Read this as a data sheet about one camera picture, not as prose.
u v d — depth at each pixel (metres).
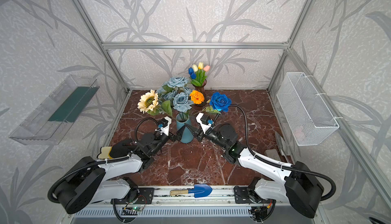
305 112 0.63
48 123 0.64
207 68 0.92
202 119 0.56
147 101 0.61
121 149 0.88
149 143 0.62
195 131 0.61
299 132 0.74
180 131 0.74
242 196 0.74
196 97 0.69
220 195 0.75
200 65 0.92
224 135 0.54
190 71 0.91
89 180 0.43
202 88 0.99
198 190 0.75
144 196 0.72
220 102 0.51
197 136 0.60
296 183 0.40
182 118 0.81
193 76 0.89
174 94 0.73
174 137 0.72
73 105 0.64
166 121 0.67
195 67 0.91
